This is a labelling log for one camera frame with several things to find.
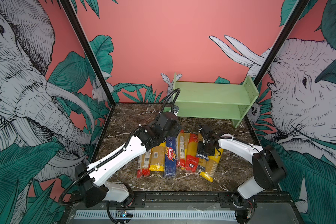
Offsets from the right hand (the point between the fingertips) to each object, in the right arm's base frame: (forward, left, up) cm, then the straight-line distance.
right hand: (197, 150), depth 87 cm
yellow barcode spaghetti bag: (+13, +6, -3) cm, 14 cm away
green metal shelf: (+39, -23, +6) cm, 45 cm away
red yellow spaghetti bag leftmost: (-9, +34, -2) cm, 35 cm away
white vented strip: (-33, +22, -5) cm, 41 cm away
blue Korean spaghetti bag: (-7, -2, -1) cm, 7 cm away
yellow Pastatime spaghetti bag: (-8, -8, -3) cm, 12 cm away
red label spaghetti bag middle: (0, +11, 0) cm, 11 cm away
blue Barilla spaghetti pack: (-5, +17, +1) cm, 18 cm away
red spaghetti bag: (-7, +4, +1) cm, 8 cm away
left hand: (+6, +17, +25) cm, 31 cm away
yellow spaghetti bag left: (-5, +25, 0) cm, 26 cm away
